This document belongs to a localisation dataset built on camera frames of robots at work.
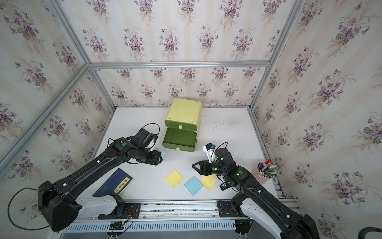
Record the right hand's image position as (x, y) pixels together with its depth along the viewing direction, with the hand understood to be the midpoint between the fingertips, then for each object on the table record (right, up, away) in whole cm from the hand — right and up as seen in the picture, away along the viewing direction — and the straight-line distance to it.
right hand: (198, 166), depth 75 cm
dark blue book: (-45, -11, +5) cm, 46 cm away
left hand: (-20, +2, +1) cm, 20 cm away
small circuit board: (-40, -28, -4) cm, 49 cm away
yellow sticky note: (-13, -10, +9) cm, 19 cm away
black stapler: (+14, -12, +3) cm, 19 cm away
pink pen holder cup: (+37, -3, +3) cm, 37 cm away
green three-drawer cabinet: (-9, +22, +9) cm, 25 cm away
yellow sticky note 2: (+6, -11, +7) cm, 14 cm away
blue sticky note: (-2, -13, +7) cm, 15 cm away
